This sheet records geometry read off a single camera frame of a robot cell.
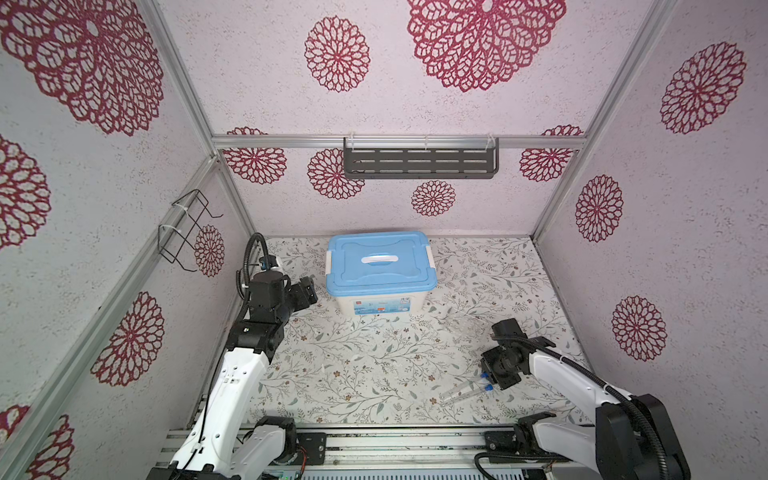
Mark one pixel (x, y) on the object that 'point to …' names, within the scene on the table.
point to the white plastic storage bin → (380, 304)
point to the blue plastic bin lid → (379, 263)
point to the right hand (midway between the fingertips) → (479, 365)
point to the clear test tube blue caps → (456, 398)
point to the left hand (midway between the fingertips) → (299, 289)
